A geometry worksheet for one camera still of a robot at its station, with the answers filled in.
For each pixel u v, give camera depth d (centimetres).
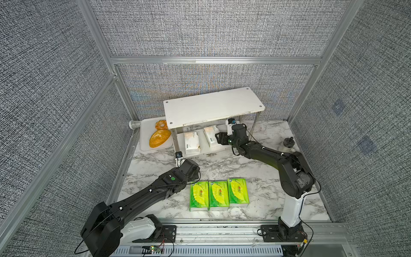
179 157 73
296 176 51
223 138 84
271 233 73
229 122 84
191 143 95
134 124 114
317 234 75
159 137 104
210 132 98
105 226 39
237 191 80
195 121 74
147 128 116
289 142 95
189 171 62
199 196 78
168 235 73
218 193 80
